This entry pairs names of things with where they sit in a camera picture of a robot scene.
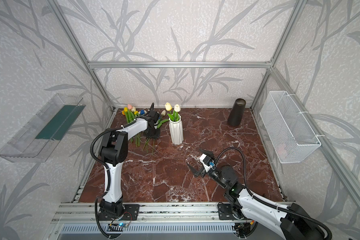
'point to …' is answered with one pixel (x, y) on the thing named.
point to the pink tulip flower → (130, 116)
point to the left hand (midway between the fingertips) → (157, 131)
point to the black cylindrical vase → (236, 113)
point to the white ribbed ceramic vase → (176, 131)
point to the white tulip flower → (176, 116)
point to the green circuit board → (121, 224)
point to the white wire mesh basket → (290, 135)
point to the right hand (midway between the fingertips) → (195, 151)
